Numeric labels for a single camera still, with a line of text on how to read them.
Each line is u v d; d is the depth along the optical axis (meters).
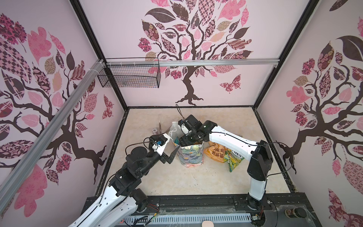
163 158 0.57
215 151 0.90
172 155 0.57
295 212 0.64
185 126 0.67
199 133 0.58
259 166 0.45
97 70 0.80
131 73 0.95
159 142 0.51
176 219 0.70
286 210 0.71
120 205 0.59
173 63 0.92
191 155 0.75
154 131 0.98
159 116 1.14
